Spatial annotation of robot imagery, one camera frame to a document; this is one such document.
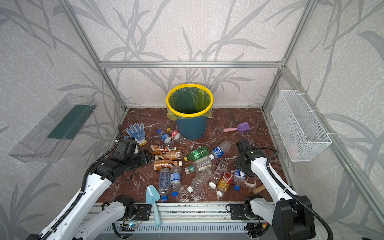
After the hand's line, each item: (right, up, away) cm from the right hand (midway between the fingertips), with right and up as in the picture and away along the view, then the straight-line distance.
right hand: (241, 162), depth 85 cm
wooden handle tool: (+8, -13, -5) cm, 16 cm away
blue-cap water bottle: (-43, -10, -6) cm, 44 cm away
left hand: (-49, +8, -8) cm, 50 cm away
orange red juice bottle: (-10, -8, -6) cm, 14 cm away
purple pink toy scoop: (+7, +19, +24) cm, 32 cm away
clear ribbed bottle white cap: (-23, -10, 0) cm, 25 cm away
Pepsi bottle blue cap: (-46, +13, +12) cm, 49 cm away
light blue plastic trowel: (-49, -16, -6) cm, 52 cm away
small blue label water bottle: (-2, -9, -2) cm, 10 cm away
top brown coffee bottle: (-51, +6, +7) cm, 51 cm away
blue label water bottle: (-12, +5, +5) cm, 14 cm away
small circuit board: (-57, -27, -14) cm, 65 cm away
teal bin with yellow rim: (-29, +18, +17) cm, 39 cm away
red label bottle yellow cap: (-40, +14, +15) cm, 45 cm away
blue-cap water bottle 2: (-37, -7, -4) cm, 38 cm away
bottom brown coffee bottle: (-46, -1, 0) cm, 46 cm away
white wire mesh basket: (+19, +18, -23) cm, 35 cm away
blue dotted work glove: (-68, +14, +20) cm, 72 cm away
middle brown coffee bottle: (-42, +3, +4) cm, 43 cm away
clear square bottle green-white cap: (-24, -2, +1) cm, 24 cm away
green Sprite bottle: (-25, +3, +6) cm, 26 cm away
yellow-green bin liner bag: (-31, +38, +14) cm, 51 cm away
